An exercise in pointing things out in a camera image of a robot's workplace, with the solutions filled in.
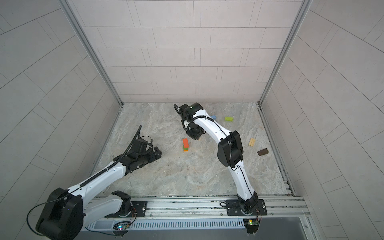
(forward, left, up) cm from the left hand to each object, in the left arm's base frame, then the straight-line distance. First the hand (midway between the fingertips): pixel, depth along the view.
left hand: (161, 153), depth 86 cm
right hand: (+8, -21, +5) cm, 23 cm away
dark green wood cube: (+4, -14, -3) cm, 15 cm away
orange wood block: (+3, -14, -4) cm, 15 cm away
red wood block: (+8, -14, -3) cm, 16 cm away
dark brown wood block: (+3, -62, -4) cm, 62 cm away
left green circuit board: (-35, +12, -1) cm, 37 cm away
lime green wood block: (+29, -44, -5) cm, 53 cm away
